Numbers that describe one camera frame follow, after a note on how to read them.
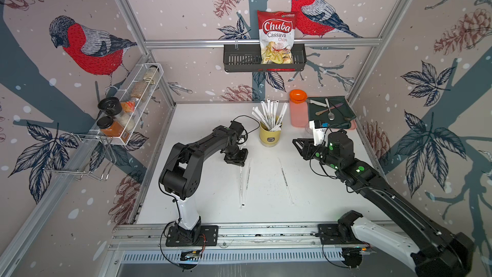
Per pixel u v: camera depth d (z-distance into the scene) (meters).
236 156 0.80
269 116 0.95
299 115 1.15
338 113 1.14
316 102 1.19
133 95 0.76
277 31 0.83
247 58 1.01
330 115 1.14
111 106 0.62
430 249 0.40
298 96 1.19
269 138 0.93
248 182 0.88
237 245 0.73
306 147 0.64
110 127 0.60
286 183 0.88
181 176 0.49
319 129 0.65
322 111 1.15
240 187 0.83
